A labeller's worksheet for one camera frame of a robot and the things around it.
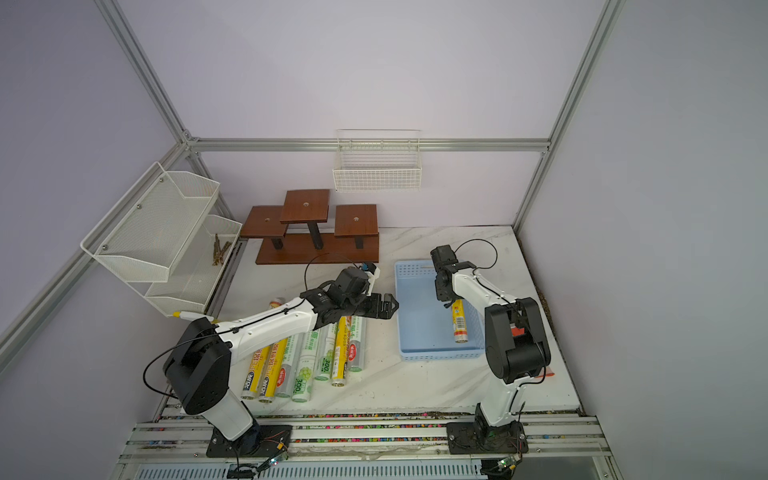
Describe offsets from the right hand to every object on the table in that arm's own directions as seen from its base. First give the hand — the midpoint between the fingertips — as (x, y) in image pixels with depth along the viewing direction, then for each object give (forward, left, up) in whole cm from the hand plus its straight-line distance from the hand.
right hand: (458, 295), depth 95 cm
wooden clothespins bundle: (+12, +78, +10) cm, 80 cm away
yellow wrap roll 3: (-9, +1, +2) cm, 9 cm away
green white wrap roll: (-19, +46, -2) cm, 50 cm away
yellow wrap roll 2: (-18, +37, -2) cm, 41 cm away
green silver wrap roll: (-15, +33, -1) cm, 36 cm away
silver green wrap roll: (-22, +51, -1) cm, 56 cm away
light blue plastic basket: (-6, +11, -8) cm, 15 cm away
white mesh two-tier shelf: (+4, +83, +25) cm, 87 cm away
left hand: (-8, +24, +7) cm, 26 cm away
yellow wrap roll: (-26, +55, -2) cm, 61 cm away
